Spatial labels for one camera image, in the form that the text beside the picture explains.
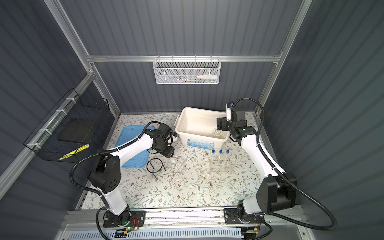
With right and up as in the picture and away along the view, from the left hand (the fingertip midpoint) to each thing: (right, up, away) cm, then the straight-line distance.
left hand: (169, 152), depth 90 cm
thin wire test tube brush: (+9, -7, +3) cm, 12 cm away
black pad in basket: (-45, +14, -14) cm, 49 cm away
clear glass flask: (+32, +11, +12) cm, 35 cm away
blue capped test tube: (+30, +2, -10) cm, 31 cm away
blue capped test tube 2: (+34, +2, -10) cm, 35 cm away
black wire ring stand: (-2, -6, -8) cm, 10 cm away
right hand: (+35, +20, -7) cm, 40 cm away
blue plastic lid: (-35, +11, +18) cm, 40 cm away
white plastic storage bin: (+17, +14, +21) cm, 31 cm away
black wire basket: (-47, +10, -29) cm, 56 cm away
